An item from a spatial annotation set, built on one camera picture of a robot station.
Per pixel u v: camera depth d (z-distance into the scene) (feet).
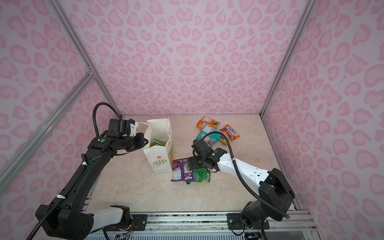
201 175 2.80
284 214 1.26
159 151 2.42
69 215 1.21
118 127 1.87
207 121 3.71
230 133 3.50
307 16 2.35
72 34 2.52
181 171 2.86
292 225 2.40
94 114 1.83
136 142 2.21
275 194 1.36
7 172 1.64
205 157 2.01
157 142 2.94
